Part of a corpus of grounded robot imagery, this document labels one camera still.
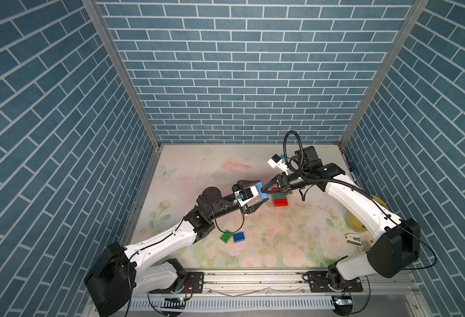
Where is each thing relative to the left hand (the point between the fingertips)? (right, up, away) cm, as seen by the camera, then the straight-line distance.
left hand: (266, 191), depth 67 cm
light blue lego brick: (-1, -2, 0) cm, 2 cm away
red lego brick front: (+10, -9, +24) cm, 27 cm away
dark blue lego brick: (-10, -23, +18) cm, 30 cm away
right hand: (0, -1, +2) cm, 2 cm away
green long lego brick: (+10, -7, +26) cm, 29 cm away
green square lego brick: (-15, -22, +17) cm, 32 cm away
